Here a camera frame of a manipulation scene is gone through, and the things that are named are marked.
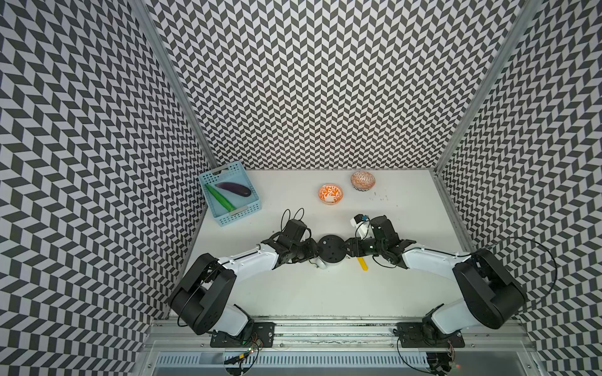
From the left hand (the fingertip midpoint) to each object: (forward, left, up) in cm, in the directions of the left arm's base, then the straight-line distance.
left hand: (318, 253), depth 87 cm
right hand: (+1, -9, +1) cm, 9 cm away
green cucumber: (+28, +44, -4) cm, 53 cm away
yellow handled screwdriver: (-2, -17, -4) cm, 18 cm away
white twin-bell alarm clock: (+1, -5, +1) cm, 5 cm away
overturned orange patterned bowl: (+38, -22, -2) cm, 44 cm away
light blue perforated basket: (+35, +43, -7) cm, 56 cm away
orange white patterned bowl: (+30, -6, -3) cm, 31 cm away
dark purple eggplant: (+36, +40, -4) cm, 54 cm away
